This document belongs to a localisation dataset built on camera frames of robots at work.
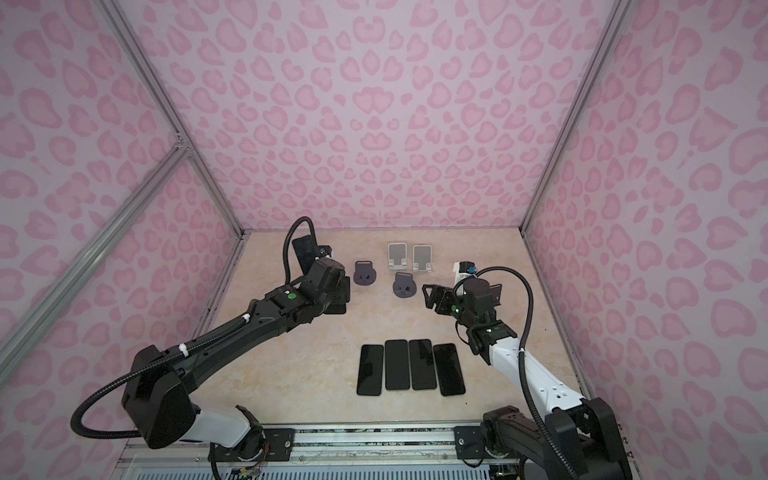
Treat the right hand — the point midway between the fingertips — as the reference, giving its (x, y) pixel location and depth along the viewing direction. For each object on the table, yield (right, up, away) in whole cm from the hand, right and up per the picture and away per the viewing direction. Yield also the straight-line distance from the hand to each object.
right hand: (434, 287), depth 82 cm
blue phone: (-25, -2, -8) cm, 26 cm away
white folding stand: (-10, +9, +24) cm, 27 cm away
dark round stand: (-8, -1, +17) cm, 19 cm away
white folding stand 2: (-1, +7, +24) cm, 25 cm away
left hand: (-26, +3, 0) cm, 26 cm away
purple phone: (-40, +10, +15) cm, 44 cm away
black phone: (-10, -25, +2) cm, 27 cm away
